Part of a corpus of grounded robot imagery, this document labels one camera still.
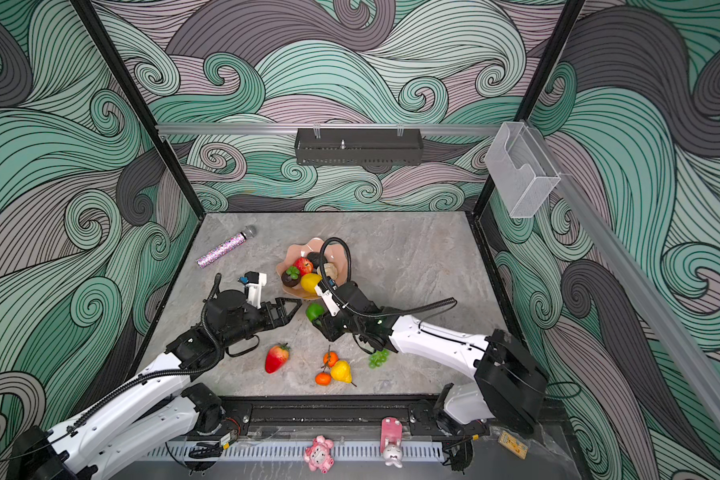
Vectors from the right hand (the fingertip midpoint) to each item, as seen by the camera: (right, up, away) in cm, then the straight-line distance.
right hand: (318, 319), depth 78 cm
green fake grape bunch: (+17, -12, +5) cm, 21 cm away
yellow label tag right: (+47, -26, -10) cm, 55 cm away
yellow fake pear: (+6, -14, -1) cm, 15 cm away
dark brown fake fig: (-10, +10, +13) cm, 19 cm away
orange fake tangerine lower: (+1, -15, -1) cm, 15 cm away
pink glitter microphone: (-30, +24, +32) cm, 50 cm away
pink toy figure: (+2, -27, -13) cm, 30 cm away
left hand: (-6, +5, -3) cm, 8 cm away
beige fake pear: (+2, +11, +17) cm, 20 cm away
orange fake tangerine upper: (+3, -12, +3) cm, 12 cm away
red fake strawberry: (-12, -11, +2) cm, 16 cm away
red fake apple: (-7, +13, +18) cm, 23 cm away
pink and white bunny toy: (+19, -26, -7) cm, 33 cm away
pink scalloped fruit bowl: (+3, +17, +25) cm, 30 cm away
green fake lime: (-1, +3, -2) cm, 3 cm away
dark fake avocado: (-4, +15, +21) cm, 26 cm away
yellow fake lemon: (-5, +8, +14) cm, 17 cm away
